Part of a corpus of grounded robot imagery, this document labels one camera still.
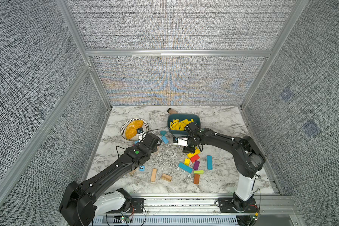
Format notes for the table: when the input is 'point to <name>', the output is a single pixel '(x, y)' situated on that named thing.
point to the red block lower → (194, 158)
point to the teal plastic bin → (195, 117)
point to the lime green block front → (199, 172)
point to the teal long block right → (209, 162)
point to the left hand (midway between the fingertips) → (153, 142)
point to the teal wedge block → (163, 133)
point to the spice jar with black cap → (172, 111)
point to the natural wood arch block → (166, 177)
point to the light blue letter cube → (142, 168)
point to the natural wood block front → (153, 175)
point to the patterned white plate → (145, 126)
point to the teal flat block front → (185, 167)
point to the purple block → (196, 165)
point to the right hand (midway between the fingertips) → (184, 142)
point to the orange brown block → (196, 179)
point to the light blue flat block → (165, 140)
